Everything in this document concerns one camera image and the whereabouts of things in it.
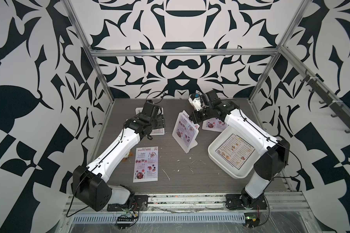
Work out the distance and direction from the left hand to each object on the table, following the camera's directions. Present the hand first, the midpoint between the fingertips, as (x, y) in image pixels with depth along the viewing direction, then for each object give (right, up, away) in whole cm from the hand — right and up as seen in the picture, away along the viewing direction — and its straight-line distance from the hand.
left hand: (156, 117), depth 81 cm
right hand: (+18, +1, 0) cm, 18 cm away
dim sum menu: (+48, -21, +11) cm, 54 cm away
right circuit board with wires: (+47, -49, -9) cm, 69 cm away
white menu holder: (-3, -10, +16) cm, 19 cm away
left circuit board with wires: (-12, -50, -8) cm, 52 cm away
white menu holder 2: (+30, -7, +21) cm, 37 cm away
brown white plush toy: (-20, -25, +7) cm, 33 cm away
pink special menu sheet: (-7, -29, +6) cm, 31 cm away
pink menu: (+17, -7, +4) cm, 18 cm away
